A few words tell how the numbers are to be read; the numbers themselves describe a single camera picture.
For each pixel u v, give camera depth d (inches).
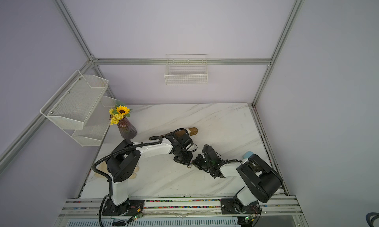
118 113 32.7
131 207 28.6
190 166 34.4
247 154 36.6
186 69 39.1
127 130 37.4
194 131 37.4
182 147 29.6
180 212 28.8
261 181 17.6
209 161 27.7
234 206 25.5
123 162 19.4
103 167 34.7
